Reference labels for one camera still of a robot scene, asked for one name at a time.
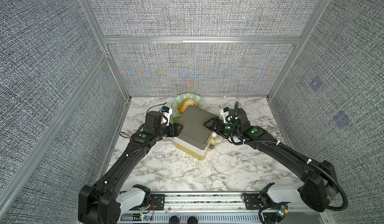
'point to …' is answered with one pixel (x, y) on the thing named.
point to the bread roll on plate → (185, 104)
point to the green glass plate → (180, 98)
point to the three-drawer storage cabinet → (194, 138)
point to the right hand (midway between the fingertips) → (207, 124)
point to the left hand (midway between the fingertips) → (181, 125)
